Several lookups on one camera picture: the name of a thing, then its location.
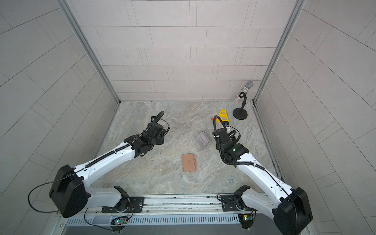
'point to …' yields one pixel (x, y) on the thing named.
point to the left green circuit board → (120, 221)
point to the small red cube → (212, 118)
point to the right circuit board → (246, 220)
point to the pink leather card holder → (189, 163)
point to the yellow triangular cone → (223, 115)
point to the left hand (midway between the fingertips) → (161, 131)
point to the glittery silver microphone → (248, 84)
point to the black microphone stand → (241, 113)
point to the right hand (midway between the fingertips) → (223, 138)
